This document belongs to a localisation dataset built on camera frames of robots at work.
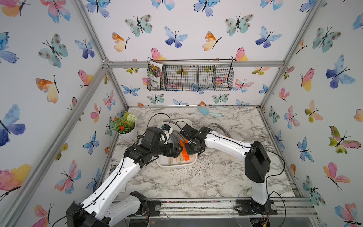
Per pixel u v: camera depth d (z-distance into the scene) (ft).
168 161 2.92
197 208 2.48
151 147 1.81
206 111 3.88
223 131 3.44
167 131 2.16
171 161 2.94
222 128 3.53
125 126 2.96
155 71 2.91
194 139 2.03
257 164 1.59
